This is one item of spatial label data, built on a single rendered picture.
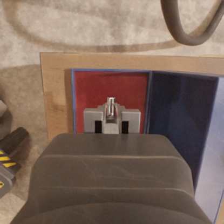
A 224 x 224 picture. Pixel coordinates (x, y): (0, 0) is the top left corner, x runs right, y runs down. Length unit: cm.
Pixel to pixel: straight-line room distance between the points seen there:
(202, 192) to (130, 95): 14
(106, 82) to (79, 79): 4
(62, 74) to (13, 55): 58
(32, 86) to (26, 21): 25
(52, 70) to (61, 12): 52
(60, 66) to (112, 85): 8
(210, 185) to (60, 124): 21
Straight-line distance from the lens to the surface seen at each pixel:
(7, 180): 58
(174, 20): 39
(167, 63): 25
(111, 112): 16
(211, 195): 20
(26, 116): 84
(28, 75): 79
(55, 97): 26
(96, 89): 24
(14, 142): 74
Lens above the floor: 71
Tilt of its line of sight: 73 degrees down
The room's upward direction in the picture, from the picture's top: 178 degrees clockwise
